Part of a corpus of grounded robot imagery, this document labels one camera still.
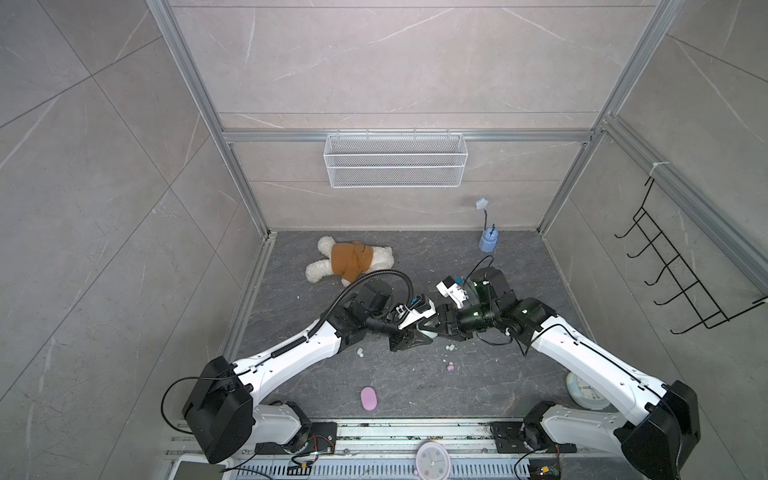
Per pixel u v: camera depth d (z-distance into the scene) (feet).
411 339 2.15
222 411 1.30
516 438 2.33
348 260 3.29
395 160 3.30
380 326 2.10
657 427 1.22
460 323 2.10
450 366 2.80
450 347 2.89
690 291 2.09
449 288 2.29
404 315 2.02
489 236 3.52
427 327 2.22
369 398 2.56
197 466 2.17
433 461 2.25
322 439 2.38
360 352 2.88
